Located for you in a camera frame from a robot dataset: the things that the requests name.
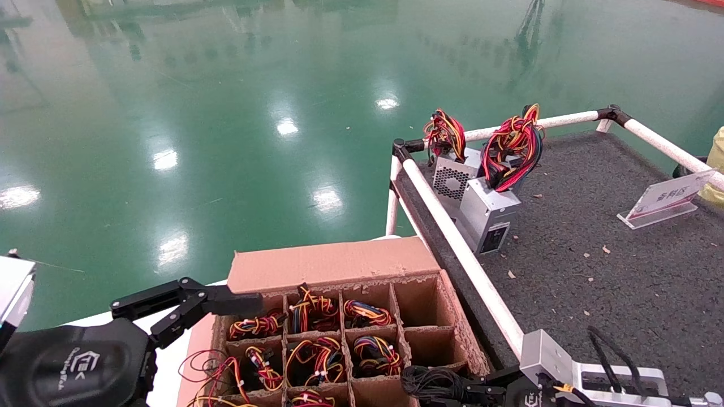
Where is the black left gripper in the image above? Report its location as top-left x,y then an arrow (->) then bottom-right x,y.
0,277 -> 264,407

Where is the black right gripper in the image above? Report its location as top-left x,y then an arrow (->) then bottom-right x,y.
441,366 -> 572,407

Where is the power supply with black cables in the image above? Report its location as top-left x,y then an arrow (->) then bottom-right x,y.
402,365 -> 487,407

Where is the cardboard box with dividers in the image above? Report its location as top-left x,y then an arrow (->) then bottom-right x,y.
175,236 -> 493,407

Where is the silver power supply with label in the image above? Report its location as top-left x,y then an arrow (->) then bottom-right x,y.
457,103 -> 546,256

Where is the power supply with honeycomb vent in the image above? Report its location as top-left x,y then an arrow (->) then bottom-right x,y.
423,109 -> 482,220

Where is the clear acrylic sign holder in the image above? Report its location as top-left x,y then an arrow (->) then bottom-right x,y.
617,168 -> 716,230

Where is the person in yellow coat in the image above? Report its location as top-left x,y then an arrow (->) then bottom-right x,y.
699,127 -> 724,211

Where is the power supply with coloured wires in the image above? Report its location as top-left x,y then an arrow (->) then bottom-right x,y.
178,349 -> 258,407
290,389 -> 335,407
285,336 -> 347,386
343,300 -> 395,328
354,335 -> 403,378
243,346 -> 283,392
226,313 -> 286,341
288,284 -> 340,332

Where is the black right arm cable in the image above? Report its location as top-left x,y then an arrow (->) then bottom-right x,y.
587,326 -> 643,396

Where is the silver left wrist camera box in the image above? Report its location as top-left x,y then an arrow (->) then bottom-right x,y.
0,256 -> 36,345

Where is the white pipe table frame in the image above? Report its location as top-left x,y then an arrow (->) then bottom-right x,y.
386,105 -> 724,362

